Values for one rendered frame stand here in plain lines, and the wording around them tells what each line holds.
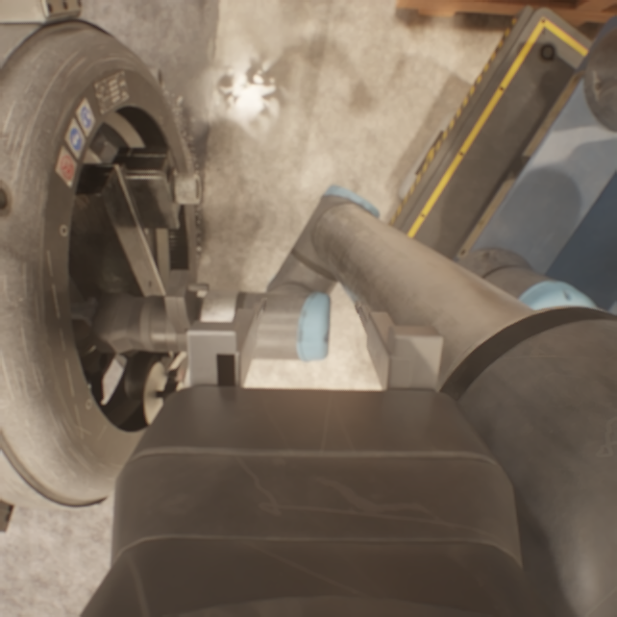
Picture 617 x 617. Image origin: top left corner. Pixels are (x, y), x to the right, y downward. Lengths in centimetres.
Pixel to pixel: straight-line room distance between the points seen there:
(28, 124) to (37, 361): 24
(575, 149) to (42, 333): 91
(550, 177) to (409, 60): 62
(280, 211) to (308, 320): 84
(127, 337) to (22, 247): 17
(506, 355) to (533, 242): 78
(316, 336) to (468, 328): 33
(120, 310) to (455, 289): 45
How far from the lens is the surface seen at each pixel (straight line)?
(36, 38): 64
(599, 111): 97
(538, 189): 94
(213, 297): 55
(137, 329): 58
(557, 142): 95
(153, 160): 67
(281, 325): 53
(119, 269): 68
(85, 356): 87
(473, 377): 18
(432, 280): 28
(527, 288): 71
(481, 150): 109
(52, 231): 52
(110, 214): 60
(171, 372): 85
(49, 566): 229
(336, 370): 147
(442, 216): 106
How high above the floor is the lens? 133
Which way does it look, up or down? 73 degrees down
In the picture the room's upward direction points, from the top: 179 degrees clockwise
